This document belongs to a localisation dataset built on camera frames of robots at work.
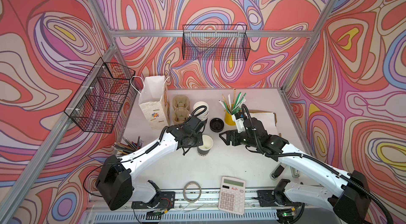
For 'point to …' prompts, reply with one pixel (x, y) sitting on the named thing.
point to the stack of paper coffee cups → (204, 115)
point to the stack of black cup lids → (217, 124)
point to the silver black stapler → (277, 171)
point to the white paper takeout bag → (154, 101)
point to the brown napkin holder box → (251, 111)
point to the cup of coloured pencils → (126, 147)
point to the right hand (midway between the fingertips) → (227, 138)
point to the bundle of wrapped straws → (236, 106)
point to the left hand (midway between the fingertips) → (203, 142)
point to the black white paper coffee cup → (204, 149)
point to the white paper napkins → (268, 120)
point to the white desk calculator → (232, 195)
